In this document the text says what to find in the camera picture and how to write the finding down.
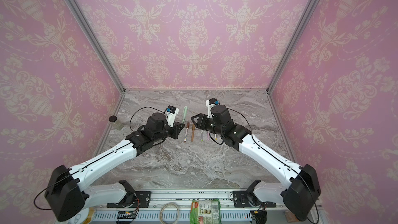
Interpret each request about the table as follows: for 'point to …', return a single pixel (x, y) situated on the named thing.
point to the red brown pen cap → (187, 125)
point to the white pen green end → (201, 136)
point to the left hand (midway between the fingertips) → (184, 126)
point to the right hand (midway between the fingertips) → (194, 118)
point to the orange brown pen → (193, 132)
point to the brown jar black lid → (290, 217)
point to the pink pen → (208, 137)
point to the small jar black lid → (112, 118)
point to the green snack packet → (205, 211)
